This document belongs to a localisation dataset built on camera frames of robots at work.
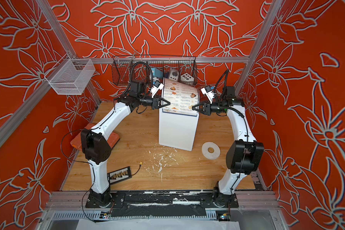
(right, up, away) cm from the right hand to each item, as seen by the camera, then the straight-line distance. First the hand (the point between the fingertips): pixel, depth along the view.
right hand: (192, 106), depth 75 cm
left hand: (-13, +2, +2) cm, 13 cm away
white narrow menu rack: (-8, -14, +6) cm, 17 cm away
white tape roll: (+14, -31, +14) cm, 36 cm away
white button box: (-1, +20, +19) cm, 28 cm away
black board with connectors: (-41, -39, +4) cm, 57 cm away
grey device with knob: (-10, +22, +15) cm, 28 cm away
